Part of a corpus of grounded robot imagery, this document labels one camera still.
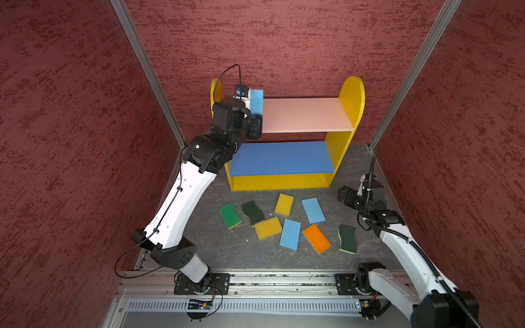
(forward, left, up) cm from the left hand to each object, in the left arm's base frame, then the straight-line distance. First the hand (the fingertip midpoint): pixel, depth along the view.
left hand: (250, 119), depth 63 cm
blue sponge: (-21, -16, -46) cm, 52 cm away
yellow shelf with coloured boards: (+36, -26, -45) cm, 64 cm away
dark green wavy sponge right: (-22, -41, -46) cm, 65 cm away
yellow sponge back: (-6, -14, -46) cm, 48 cm away
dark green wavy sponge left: (-11, 0, -47) cm, 48 cm away
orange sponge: (-22, -27, -46) cm, 58 cm away
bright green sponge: (-13, +11, -44) cm, 48 cm away
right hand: (-9, -39, -34) cm, 52 cm away
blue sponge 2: (-9, -27, -45) cm, 54 cm away
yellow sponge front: (-18, -6, -45) cm, 49 cm away
